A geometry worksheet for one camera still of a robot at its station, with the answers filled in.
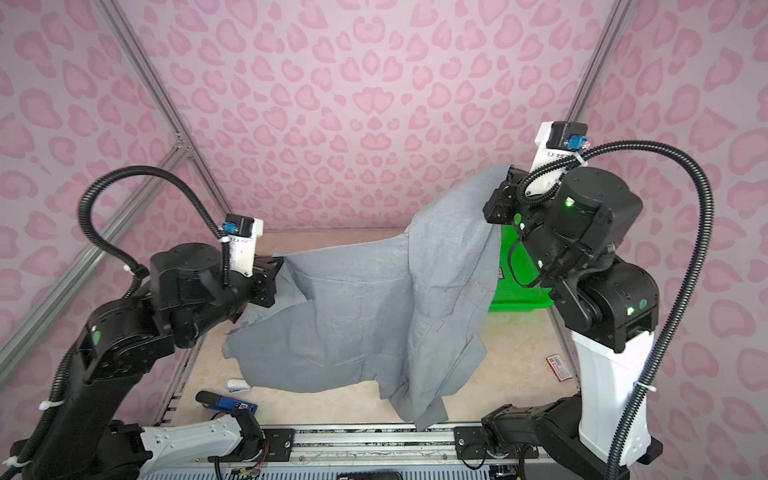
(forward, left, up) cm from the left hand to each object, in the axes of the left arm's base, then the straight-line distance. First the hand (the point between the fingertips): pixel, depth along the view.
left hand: (281, 254), depth 54 cm
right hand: (+4, -37, +15) cm, 40 cm away
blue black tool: (-15, +24, -41) cm, 50 cm away
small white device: (-10, +22, -42) cm, 49 cm away
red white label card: (-7, -66, -44) cm, 80 cm away
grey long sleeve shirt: (-3, -21, -18) cm, 28 cm away
